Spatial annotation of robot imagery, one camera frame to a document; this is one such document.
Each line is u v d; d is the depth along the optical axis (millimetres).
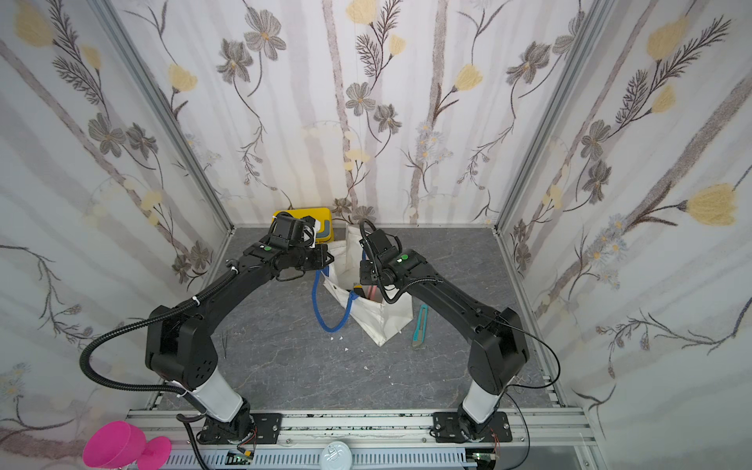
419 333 906
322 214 1071
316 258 761
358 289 990
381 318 783
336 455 662
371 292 954
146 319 423
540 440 734
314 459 703
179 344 446
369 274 626
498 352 444
